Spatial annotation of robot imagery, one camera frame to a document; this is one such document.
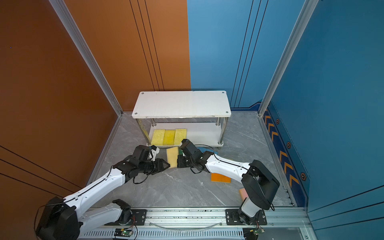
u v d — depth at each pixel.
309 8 0.70
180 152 0.86
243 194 0.79
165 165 0.77
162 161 0.75
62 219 0.40
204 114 0.72
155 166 0.71
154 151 0.78
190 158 0.63
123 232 0.71
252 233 0.71
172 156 0.84
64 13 0.71
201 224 0.72
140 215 0.74
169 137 0.95
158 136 0.96
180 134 0.97
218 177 0.85
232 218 0.72
